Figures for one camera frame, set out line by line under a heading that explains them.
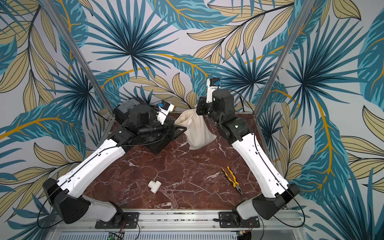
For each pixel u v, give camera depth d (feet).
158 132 1.96
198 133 2.57
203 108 1.86
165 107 1.89
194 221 2.46
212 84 1.72
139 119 1.68
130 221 2.40
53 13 2.27
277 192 1.27
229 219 2.40
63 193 1.27
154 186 2.68
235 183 2.79
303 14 2.31
